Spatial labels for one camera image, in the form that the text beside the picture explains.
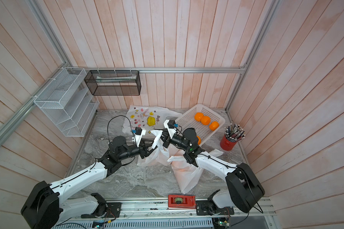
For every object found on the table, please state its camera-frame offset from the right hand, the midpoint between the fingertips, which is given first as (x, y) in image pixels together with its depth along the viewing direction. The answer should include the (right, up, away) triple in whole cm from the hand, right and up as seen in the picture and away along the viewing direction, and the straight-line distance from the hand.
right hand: (155, 131), depth 73 cm
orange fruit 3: (+40, +2, +29) cm, 49 cm away
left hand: (+1, -8, +1) cm, 8 cm away
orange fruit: (+31, +10, +38) cm, 50 cm away
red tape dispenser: (+14, -36, -1) cm, 39 cm away
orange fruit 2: (+35, +6, +34) cm, 49 cm away
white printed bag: (+3, -13, +1) cm, 14 cm away
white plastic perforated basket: (+22, +6, +36) cm, 42 cm away
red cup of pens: (+47, -2, +13) cm, 49 cm away
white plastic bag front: (+17, -24, +2) cm, 29 cm away
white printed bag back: (-12, +9, +41) cm, 43 cm away
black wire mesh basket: (-34, +35, +32) cm, 58 cm away
